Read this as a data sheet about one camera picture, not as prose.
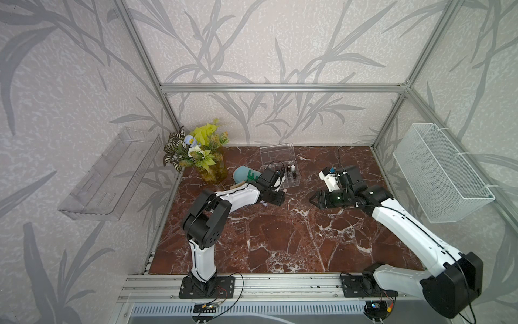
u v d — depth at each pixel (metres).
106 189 0.68
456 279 0.38
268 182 0.75
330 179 0.72
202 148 0.90
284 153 1.16
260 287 0.75
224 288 0.73
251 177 1.05
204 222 0.49
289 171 1.02
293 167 1.02
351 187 0.59
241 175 1.06
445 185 0.60
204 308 0.70
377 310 0.74
